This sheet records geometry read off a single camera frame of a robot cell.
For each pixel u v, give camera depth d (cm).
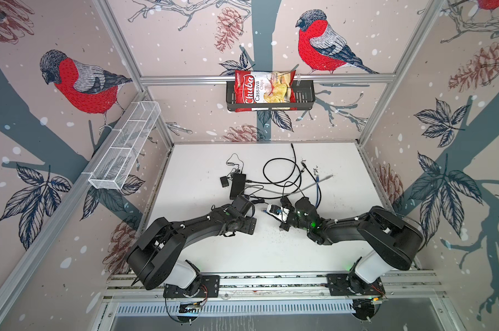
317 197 98
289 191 101
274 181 102
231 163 110
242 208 70
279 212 73
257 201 96
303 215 68
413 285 74
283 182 104
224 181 103
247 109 90
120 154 76
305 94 95
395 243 45
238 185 101
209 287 73
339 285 74
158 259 43
